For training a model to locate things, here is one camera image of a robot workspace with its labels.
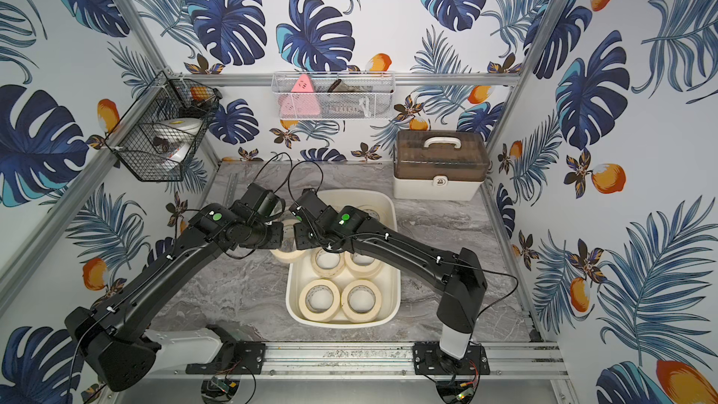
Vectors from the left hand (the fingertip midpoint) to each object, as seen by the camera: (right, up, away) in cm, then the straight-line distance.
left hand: (277, 233), depth 75 cm
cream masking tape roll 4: (+10, -22, 0) cm, 25 cm away
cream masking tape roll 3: (+24, -12, +10) cm, 29 cm away
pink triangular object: (+3, +40, +14) cm, 42 cm away
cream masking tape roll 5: (+24, -22, 0) cm, 32 cm away
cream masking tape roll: (+4, -4, -3) cm, 6 cm away
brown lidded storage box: (+48, +20, +18) cm, 55 cm away
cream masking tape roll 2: (+11, -14, +13) cm, 22 cm away
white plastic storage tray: (+22, -21, +9) cm, 32 cm away
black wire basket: (-40, +43, +17) cm, 61 cm away
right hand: (+6, 0, +1) cm, 6 cm away
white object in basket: (-32, +27, +6) cm, 43 cm away
